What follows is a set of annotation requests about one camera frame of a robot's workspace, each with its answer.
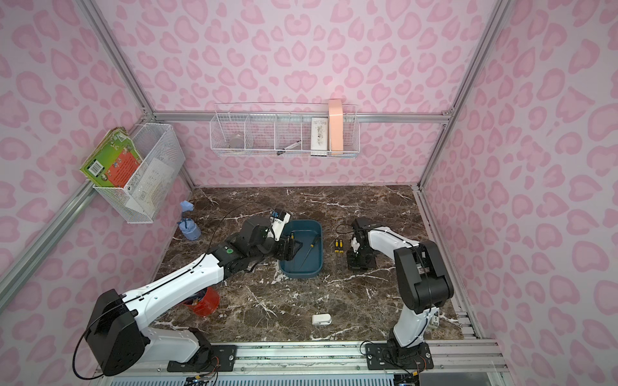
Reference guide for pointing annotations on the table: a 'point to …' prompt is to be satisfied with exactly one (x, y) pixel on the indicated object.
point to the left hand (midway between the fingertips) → (296, 238)
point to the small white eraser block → (322, 319)
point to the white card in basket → (319, 136)
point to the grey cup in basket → (236, 141)
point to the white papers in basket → (150, 186)
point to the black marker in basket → (282, 150)
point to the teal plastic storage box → (308, 261)
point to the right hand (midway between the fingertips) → (354, 268)
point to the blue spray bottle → (189, 227)
